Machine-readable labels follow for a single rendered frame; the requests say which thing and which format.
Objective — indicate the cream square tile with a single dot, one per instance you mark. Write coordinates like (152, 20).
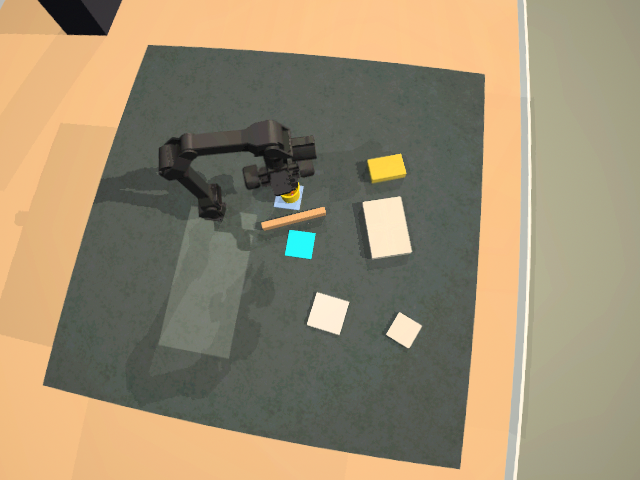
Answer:
(403, 330)

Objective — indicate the brown wooden plank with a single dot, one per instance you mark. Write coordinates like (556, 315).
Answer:
(293, 218)

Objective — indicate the yellow flat bar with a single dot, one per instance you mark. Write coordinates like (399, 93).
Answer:
(385, 168)

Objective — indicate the cream rectangular block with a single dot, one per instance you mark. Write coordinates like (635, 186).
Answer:
(386, 228)

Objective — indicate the yellow plastic cup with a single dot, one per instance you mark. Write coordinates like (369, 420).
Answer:
(291, 199)

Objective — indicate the cream square block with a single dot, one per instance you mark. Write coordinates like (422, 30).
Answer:
(328, 313)

